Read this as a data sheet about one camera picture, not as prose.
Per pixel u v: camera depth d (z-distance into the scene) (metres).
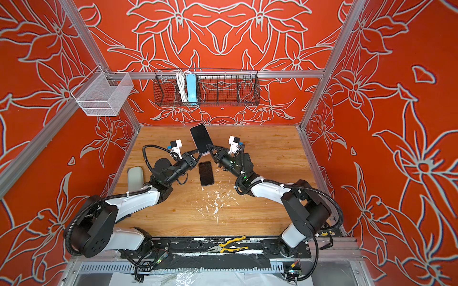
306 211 0.44
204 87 1.01
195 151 0.74
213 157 0.69
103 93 0.92
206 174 0.95
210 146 0.74
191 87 0.89
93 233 0.42
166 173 0.63
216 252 0.73
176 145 0.73
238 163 0.62
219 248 0.73
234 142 0.74
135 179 0.93
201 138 0.77
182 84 0.90
